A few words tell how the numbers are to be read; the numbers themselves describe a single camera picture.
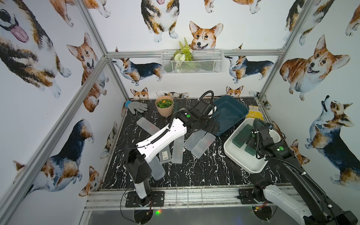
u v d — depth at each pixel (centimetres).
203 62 92
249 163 85
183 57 82
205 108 57
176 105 109
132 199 72
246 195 73
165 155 88
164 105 101
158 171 83
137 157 45
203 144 93
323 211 39
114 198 75
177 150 90
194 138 95
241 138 95
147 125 104
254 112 110
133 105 115
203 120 63
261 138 57
